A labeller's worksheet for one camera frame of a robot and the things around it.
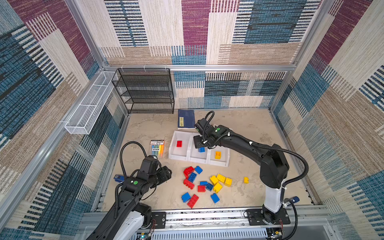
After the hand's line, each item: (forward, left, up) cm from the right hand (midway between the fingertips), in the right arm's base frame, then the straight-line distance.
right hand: (200, 143), depth 88 cm
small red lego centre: (-21, 0, -13) cm, 25 cm away
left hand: (-15, +18, -2) cm, 24 cm away
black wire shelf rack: (+44, +38, +5) cm, 58 cm away
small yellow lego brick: (-18, -25, -11) cm, 33 cm away
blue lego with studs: (-15, +5, -11) cm, 20 cm away
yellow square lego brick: (-3, -10, -8) cm, 14 cm away
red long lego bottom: (-28, +6, -10) cm, 30 cm away
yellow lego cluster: (-17, -7, -10) cm, 21 cm away
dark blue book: (+28, +9, -10) cm, 31 cm away
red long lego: (-13, +8, -8) cm, 17 cm away
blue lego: (0, -1, -6) cm, 7 cm away
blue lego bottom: (-27, -6, -11) cm, 30 cm away
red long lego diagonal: (-19, +8, -10) cm, 23 cm away
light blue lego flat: (-18, -1, -12) cm, 22 cm away
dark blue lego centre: (-21, -4, -12) cm, 24 cm away
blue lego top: (-11, +2, -11) cm, 16 cm away
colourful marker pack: (+5, +28, -11) cm, 30 cm away
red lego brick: (+7, +14, -10) cm, 18 cm away
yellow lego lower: (-22, -8, -10) cm, 25 cm away
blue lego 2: (-26, +9, -9) cm, 29 cm away
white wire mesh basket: (+14, +72, +7) cm, 74 cm away
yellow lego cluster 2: (-20, -14, -8) cm, 26 cm away
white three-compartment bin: (+5, +11, -11) cm, 17 cm away
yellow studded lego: (-17, -11, -10) cm, 22 cm away
